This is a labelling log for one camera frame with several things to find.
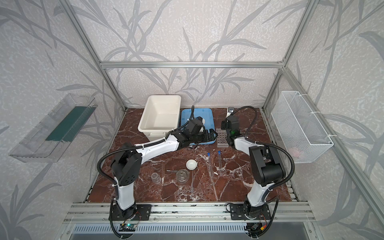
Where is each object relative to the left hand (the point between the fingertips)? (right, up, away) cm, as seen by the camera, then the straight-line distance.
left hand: (215, 132), depth 85 cm
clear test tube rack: (+4, -3, 0) cm, 5 cm away
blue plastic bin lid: (-4, +12, +31) cm, 33 cm away
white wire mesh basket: (+34, 0, -25) cm, 42 cm away
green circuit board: (-44, -45, -14) cm, 64 cm away
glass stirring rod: (-13, -29, -1) cm, 31 cm away
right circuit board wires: (+20, -44, -16) cm, 51 cm away
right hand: (+10, +12, +10) cm, 19 cm away
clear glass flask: (-18, -23, -5) cm, 30 cm away
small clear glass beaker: (-32, -24, -7) cm, 41 cm away
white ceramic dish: (-14, -20, +3) cm, 24 cm away
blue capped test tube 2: (+4, -14, +9) cm, 17 cm away
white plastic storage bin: (-41, +11, +32) cm, 53 cm away
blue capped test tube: (-3, -15, +8) cm, 18 cm away
